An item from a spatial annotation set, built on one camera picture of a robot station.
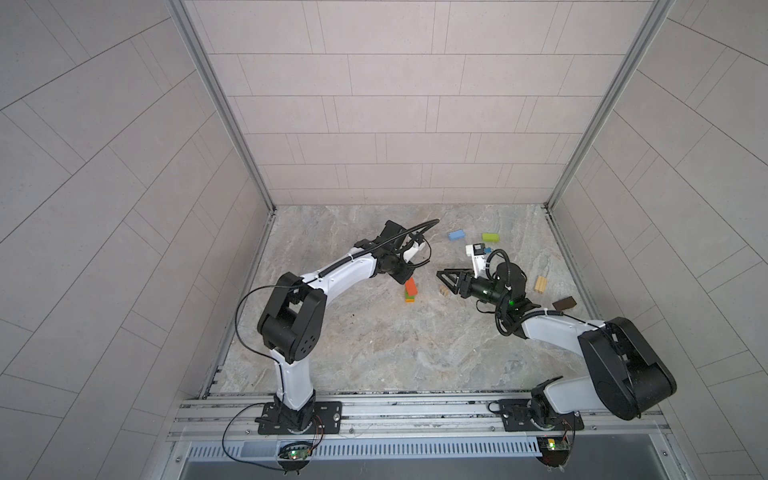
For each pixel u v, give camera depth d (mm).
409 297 923
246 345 476
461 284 724
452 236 1080
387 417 723
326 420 704
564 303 910
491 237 1084
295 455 646
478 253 748
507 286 642
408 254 788
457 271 740
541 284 937
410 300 916
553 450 678
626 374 427
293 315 480
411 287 928
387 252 661
